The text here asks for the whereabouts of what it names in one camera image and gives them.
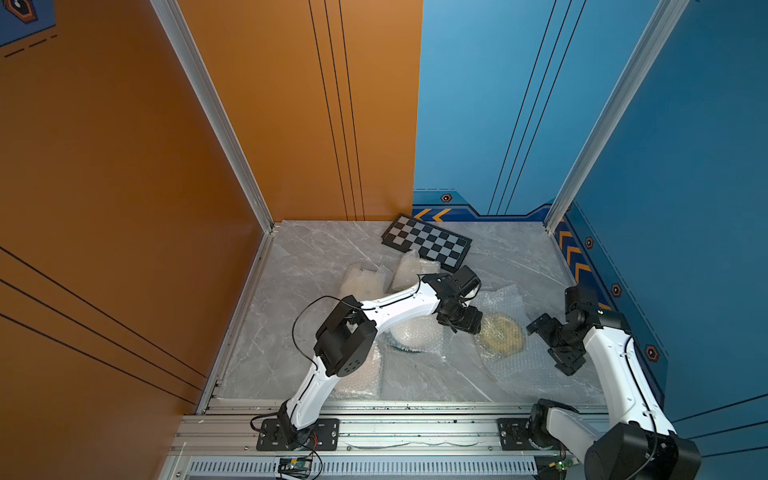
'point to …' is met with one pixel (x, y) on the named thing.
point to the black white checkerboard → (446, 248)
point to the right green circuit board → (560, 466)
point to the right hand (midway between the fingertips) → (539, 342)
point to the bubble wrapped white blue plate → (421, 337)
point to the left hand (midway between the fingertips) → (474, 324)
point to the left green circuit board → (299, 467)
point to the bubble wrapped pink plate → (365, 386)
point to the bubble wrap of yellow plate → (516, 359)
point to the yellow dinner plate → (500, 336)
